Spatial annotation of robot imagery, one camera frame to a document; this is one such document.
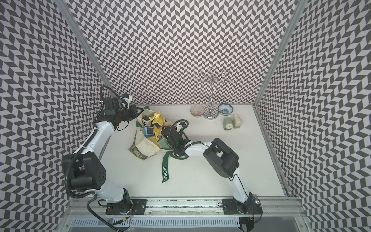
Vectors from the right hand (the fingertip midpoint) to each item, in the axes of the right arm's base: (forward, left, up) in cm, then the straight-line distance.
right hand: (164, 129), depth 92 cm
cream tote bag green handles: (-15, +9, +4) cm, 18 cm away
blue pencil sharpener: (-4, +8, +4) cm, 10 cm away
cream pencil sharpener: (+8, -49, -3) cm, 50 cm away
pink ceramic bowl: (+23, -22, -8) cm, 32 cm away
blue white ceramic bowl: (+24, -44, -7) cm, 50 cm away
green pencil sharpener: (+7, -42, -3) cm, 43 cm away
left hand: (+6, +11, +13) cm, 18 cm away
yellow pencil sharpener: (+2, +3, +7) cm, 8 cm away
